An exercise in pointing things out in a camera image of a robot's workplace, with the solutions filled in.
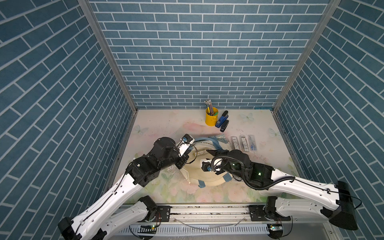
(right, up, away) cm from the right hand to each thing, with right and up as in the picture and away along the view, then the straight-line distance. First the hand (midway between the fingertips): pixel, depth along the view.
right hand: (210, 152), depth 69 cm
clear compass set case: (+19, -1, +29) cm, 35 cm away
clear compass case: (+25, 0, +30) cm, 39 cm away
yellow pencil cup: (+4, +15, +38) cm, 41 cm away
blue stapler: (+12, +16, +39) cm, 44 cm away
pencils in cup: (+2, +25, +35) cm, 43 cm away
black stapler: (+13, +12, +38) cm, 42 cm away
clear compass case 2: (+32, 0, +32) cm, 45 cm away
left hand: (-8, +1, -1) cm, 8 cm away
